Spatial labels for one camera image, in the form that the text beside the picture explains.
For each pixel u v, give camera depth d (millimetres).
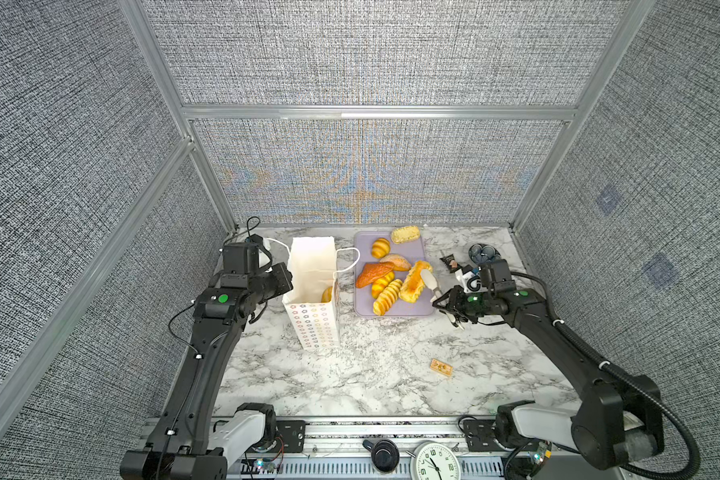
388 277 1001
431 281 859
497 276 649
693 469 369
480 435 732
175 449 367
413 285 893
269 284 625
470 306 706
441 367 836
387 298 923
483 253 1064
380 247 1085
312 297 977
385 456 702
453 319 737
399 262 1031
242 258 529
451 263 1062
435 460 675
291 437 735
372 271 975
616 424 399
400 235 1115
